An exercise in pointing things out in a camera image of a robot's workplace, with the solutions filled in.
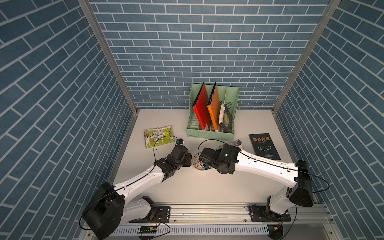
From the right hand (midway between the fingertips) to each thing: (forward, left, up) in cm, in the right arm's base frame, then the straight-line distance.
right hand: (228, 151), depth 76 cm
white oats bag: (+2, -3, +5) cm, 6 cm away
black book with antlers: (+17, -27, -18) cm, 36 cm away
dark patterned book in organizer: (+25, -2, -9) cm, 27 cm away
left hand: (+1, +19, -10) cm, 22 cm away
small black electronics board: (-34, +37, -22) cm, 55 cm away
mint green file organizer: (+45, -3, +1) cm, 45 cm away
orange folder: (+26, +8, +5) cm, 28 cm away
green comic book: (+17, +50, -16) cm, 55 cm away
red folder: (+21, +15, +8) cm, 27 cm away
